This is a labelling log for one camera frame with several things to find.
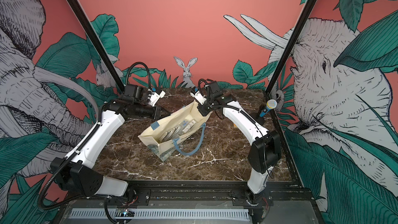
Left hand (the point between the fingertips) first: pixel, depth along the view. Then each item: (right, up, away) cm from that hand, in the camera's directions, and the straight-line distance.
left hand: (169, 111), depth 74 cm
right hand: (+14, +4, +9) cm, 17 cm away
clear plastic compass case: (+7, -9, +21) cm, 24 cm away
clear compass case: (+1, -14, +18) cm, 22 cm away
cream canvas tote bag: (+7, -21, +18) cm, 29 cm away
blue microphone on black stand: (+54, +4, +8) cm, 54 cm away
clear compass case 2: (-4, -15, +14) cm, 21 cm away
